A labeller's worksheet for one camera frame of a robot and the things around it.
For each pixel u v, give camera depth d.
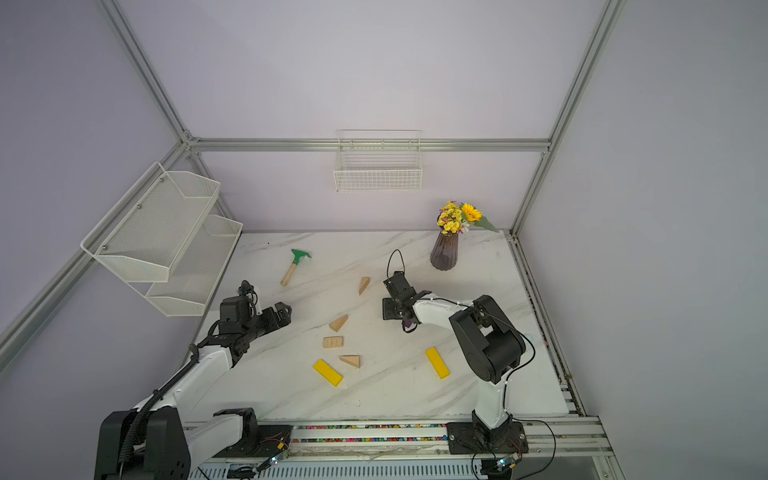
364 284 1.04
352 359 0.87
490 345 0.49
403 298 0.76
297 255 1.09
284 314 0.80
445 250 1.02
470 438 0.73
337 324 0.93
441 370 0.86
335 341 0.90
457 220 0.90
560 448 0.73
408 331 0.79
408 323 0.98
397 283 0.78
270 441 0.73
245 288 0.75
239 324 0.67
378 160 0.95
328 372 0.84
